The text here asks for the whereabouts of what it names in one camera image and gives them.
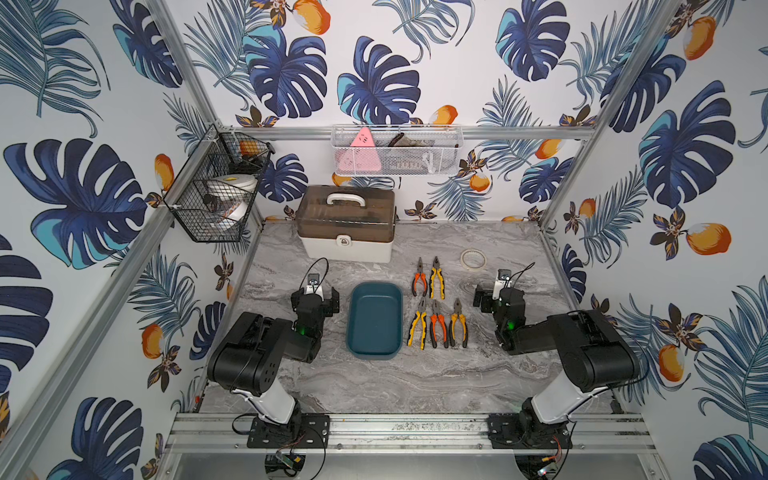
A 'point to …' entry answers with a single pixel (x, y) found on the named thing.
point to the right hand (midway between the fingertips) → (497, 285)
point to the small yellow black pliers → (436, 268)
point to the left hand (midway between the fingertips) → (316, 285)
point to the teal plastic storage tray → (374, 321)
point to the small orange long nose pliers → (416, 279)
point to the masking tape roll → (473, 259)
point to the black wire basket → (193, 213)
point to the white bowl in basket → (231, 193)
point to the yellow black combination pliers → (420, 315)
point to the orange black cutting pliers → (458, 314)
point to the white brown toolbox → (346, 223)
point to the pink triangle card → (362, 156)
